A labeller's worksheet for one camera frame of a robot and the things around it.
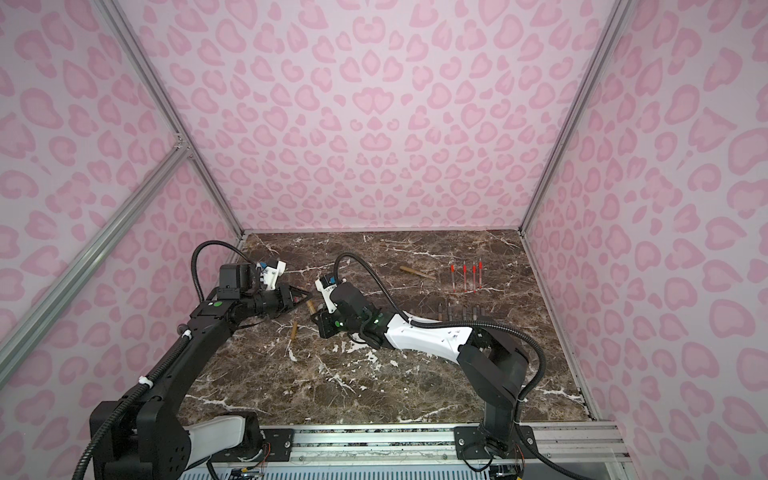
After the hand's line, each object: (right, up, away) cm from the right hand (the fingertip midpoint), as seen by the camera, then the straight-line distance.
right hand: (316, 317), depth 78 cm
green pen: (+46, -2, +17) cm, 49 cm away
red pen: (+41, +11, +30) cm, 52 cm away
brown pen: (+35, -2, +18) cm, 40 cm away
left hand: (-2, +7, +1) cm, 8 cm away
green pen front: (+38, -2, +18) cm, 42 cm away
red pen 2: (+46, +9, +28) cm, 54 cm away
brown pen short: (+26, +11, +29) cm, 41 cm away
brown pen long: (-1, +3, 0) cm, 3 cm away
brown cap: (-11, -6, +14) cm, 19 cm away
